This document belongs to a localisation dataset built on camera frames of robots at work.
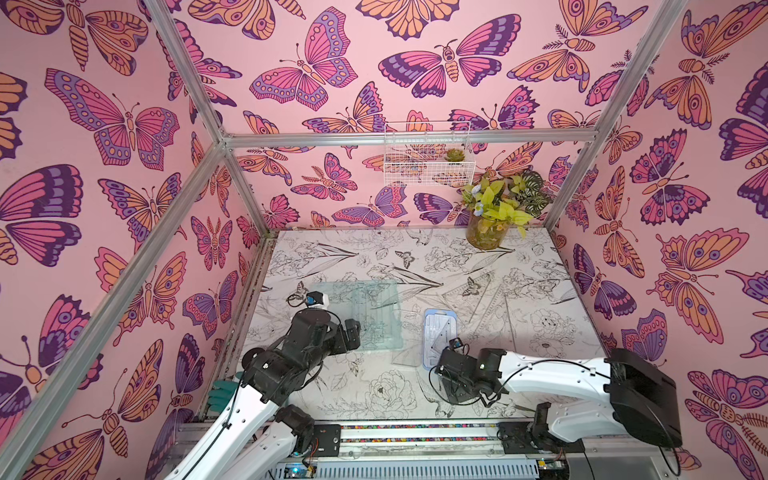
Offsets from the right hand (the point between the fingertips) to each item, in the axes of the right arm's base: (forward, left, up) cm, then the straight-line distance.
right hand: (461, 386), depth 82 cm
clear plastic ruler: (+24, -12, 0) cm, 27 cm away
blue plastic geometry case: (+16, +5, +1) cm, 17 cm away
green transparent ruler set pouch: (+25, +25, -1) cm, 36 cm away
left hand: (+9, +30, +18) cm, 36 cm away
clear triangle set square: (+30, -6, 0) cm, 30 cm away
